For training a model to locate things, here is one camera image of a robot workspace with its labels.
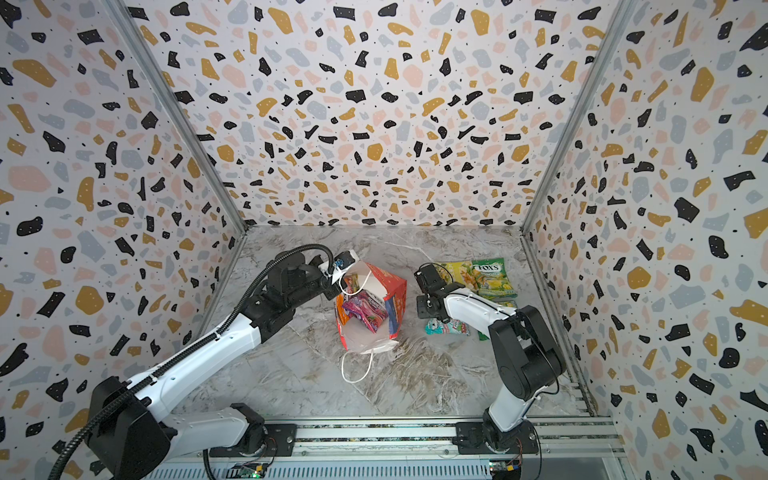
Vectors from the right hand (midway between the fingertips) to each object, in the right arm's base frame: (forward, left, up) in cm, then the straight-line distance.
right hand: (425, 301), depth 94 cm
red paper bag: (-15, +19, +4) cm, 24 cm away
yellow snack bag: (+13, -12, -2) cm, 18 cm away
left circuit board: (-44, +42, -4) cm, 61 cm away
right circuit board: (-42, -17, -6) cm, 46 cm away
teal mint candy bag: (-8, -3, -1) cm, 9 cm away
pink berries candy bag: (-3, +18, +1) cm, 19 cm away
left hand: (-1, +20, +24) cm, 32 cm away
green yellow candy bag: (+12, -23, -4) cm, 26 cm away
